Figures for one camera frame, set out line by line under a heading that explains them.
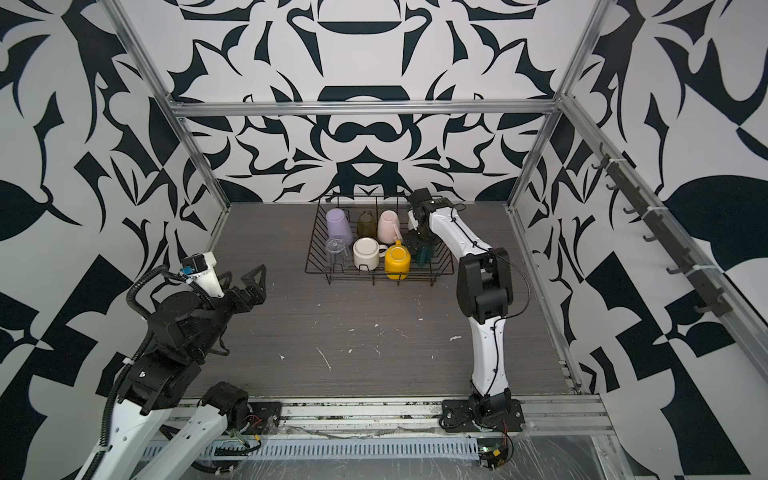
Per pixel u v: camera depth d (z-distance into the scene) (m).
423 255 0.94
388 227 1.00
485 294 0.57
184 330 0.48
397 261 0.91
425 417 0.76
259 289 0.61
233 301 0.58
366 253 0.94
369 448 0.71
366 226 1.05
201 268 0.56
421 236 0.85
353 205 1.23
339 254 0.96
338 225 0.97
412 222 0.91
